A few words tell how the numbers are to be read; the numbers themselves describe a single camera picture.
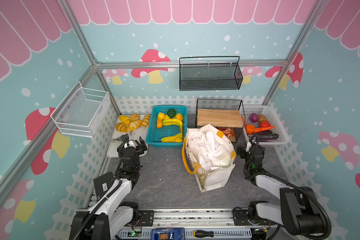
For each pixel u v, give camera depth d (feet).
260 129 3.38
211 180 2.39
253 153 2.24
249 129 3.28
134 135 3.47
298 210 1.38
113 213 1.60
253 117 3.68
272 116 3.54
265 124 3.47
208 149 2.71
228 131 3.21
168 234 2.15
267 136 3.12
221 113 3.28
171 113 3.58
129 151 2.20
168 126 3.69
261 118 3.66
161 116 3.57
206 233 2.26
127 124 3.65
